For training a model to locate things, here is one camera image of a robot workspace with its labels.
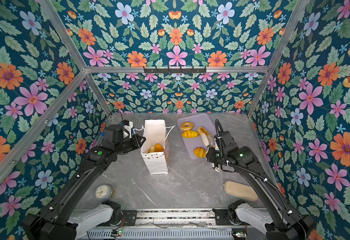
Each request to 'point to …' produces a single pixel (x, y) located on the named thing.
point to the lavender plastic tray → (202, 120)
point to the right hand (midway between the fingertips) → (208, 154)
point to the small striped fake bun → (200, 152)
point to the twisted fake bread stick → (201, 130)
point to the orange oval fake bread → (158, 148)
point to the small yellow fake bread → (189, 134)
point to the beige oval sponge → (240, 190)
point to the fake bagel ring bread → (186, 126)
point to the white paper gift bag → (155, 132)
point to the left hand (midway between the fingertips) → (147, 135)
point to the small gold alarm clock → (105, 192)
